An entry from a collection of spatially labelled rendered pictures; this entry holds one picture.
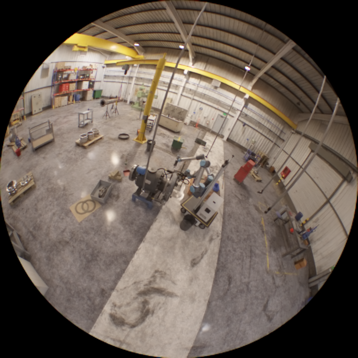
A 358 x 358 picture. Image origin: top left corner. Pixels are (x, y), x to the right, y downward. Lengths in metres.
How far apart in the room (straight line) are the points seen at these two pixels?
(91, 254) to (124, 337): 1.84
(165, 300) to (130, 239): 1.50
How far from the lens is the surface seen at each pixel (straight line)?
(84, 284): 2.88
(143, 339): 2.99
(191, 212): 3.19
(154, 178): 2.83
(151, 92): 5.63
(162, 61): 5.73
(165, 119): 8.90
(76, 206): 3.49
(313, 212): 9.29
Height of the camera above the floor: 2.70
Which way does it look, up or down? 38 degrees down
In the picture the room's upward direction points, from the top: 23 degrees clockwise
